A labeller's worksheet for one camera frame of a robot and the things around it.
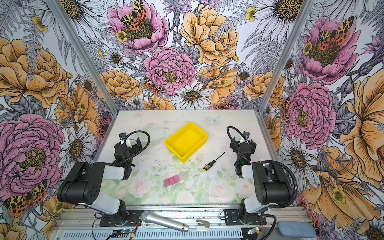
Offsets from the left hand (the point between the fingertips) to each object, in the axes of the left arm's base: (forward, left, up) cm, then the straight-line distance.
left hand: (131, 142), depth 93 cm
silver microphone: (-39, -16, -4) cm, 43 cm away
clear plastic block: (-17, -32, -10) cm, 38 cm away
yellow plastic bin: (+5, -33, -7) cm, 34 cm away
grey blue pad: (-45, -84, -5) cm, 95 cm away
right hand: (0, -68, +1) cm, 68 cm away
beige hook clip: (-43, -43, -6) cm, 61 cm away
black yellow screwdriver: (-15, -45, -6) cm, 48 cm away
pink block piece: (-21, -26, -7) cm, 34 cm away
